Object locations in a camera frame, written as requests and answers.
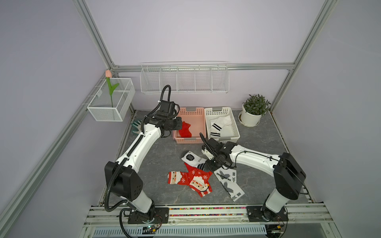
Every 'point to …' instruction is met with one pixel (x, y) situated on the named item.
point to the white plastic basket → (228, 133)
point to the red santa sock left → (178, 177)
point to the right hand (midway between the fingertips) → (209, 166)
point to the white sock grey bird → (233, 190)
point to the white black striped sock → (218, 124)
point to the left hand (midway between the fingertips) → (179, 124)
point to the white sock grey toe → (226, 175)
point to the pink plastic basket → (196, 117)
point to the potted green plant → (254, 107)
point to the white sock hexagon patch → (192, 159)
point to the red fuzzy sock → (184, 132)
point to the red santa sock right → (199, 180)
